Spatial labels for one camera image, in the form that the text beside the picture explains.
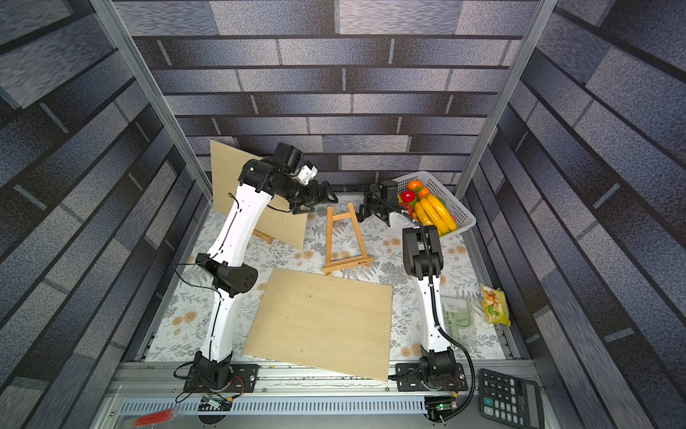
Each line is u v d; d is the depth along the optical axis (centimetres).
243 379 74
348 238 106
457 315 85
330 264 93
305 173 74
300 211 77
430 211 101
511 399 69
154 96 86
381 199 90
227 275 53
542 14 70
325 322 85
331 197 72
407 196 107
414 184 111
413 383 73
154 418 69
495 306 83
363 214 99
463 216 101
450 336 66
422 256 66
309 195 70
